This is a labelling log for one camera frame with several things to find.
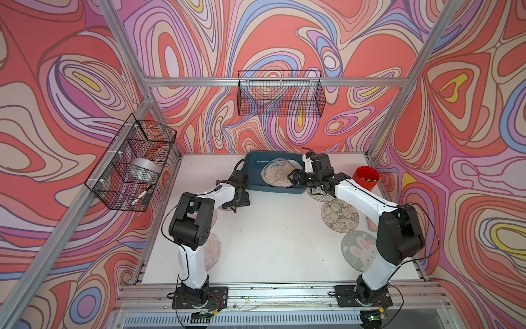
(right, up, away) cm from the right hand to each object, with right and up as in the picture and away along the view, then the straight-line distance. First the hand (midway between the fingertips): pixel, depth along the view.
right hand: (294, 182), depth 90 cm
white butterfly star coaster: (+3, +9, +20) cm, 22 cm away
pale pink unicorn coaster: (-35, -29, -6) cm, 46 cm away
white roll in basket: (-55, +5, -21) cm, 59 cm away
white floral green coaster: (+7, -4, -15) cm, 17 cm away
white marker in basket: (-58, -4, -18) cm, 60 cm away
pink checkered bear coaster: (-30, -12, 0) cm, 32 cm away
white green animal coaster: (+22, -16, +5) cm, 28 cm away
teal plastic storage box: (-20, +9, +25) cm, 33 cm away
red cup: (+33, +2, +3) cm, 34 cm away
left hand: (-25, -11, +10) cm, 29 cm away
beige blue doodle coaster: (-7, +4, +18) cm, 20 cm away
